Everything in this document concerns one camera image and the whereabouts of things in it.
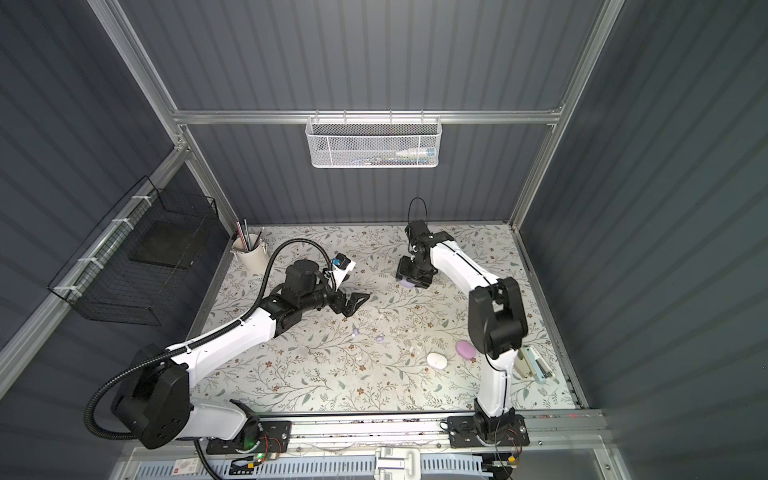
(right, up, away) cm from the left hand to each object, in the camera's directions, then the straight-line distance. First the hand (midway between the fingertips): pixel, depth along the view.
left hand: (361, 289), depth 81 cm
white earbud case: (+21, -21, +4) cm, 30 cm away
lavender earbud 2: (+5, -16, +10) cm, 20 cm away
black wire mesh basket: (-56, +6, -8) cm, 57 cm away
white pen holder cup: (-39, +10, +18) cm, 44 cm away
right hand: (+13, +2, +12) cm, 18 cm away
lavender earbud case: (+13, 0, +10) cm, 17 cm away
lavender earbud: (-3, -14, +11) cm, 18 cm away
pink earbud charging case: (+31, -19, +8) cm, 37 cm away
